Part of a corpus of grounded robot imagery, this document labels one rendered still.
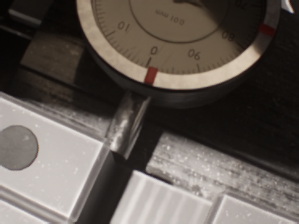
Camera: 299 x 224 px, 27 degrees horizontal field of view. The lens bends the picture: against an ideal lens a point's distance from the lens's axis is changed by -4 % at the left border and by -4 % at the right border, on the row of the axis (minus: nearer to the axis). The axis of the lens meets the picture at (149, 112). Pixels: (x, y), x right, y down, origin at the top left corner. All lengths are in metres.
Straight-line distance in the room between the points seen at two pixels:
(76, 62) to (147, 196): 0.07
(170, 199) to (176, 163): 0.04
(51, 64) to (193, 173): 0.06
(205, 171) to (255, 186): 0.02
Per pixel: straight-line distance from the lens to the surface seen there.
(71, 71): 0.21
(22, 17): 0.23
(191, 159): 0.20
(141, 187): 0.15
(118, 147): 0.17
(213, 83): 0.17
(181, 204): 0.15
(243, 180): 0.20
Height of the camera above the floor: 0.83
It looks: 54 degrees down
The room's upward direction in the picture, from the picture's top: 43 degrees counter-clockwise
